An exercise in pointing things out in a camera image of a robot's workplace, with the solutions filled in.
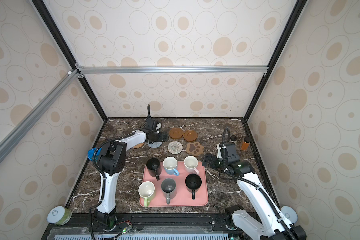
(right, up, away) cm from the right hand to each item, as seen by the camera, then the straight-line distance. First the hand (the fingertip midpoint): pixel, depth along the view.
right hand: (209, 161), depth 79 cm
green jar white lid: (-73, -25, -7) cm, 78 cm away
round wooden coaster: (-9, +13, +30) cm, 34 cm away
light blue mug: (-22, -4, +10) cm, 24 cm away
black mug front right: (-8, -14, +6) cm, 17 cm away
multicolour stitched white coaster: (-19, +5, +24) cm, 31 cm away
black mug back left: (-32, -6, +12) cm, 34 cm away
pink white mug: (-9, -3, +11) cm, 15 cm away
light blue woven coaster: (-33, +7, +24) cm, 42 cm away
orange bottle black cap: (+27, +7, +18) cm, 33 cm away
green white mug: (-34, -17, +4) cm, 38 cm away
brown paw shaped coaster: (-6, +4, +23) cm, 24 cm away
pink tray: (-14, -20, +2) cm, 25 cm away
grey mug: (-22, -15, +4) cm, 27 cm away
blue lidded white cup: (-69, +3, +9) cm, 69 cm away
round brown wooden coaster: (-19, +15, +31) cm, 39 cm away
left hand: (-24, +14, +24) cm, 37 cm away
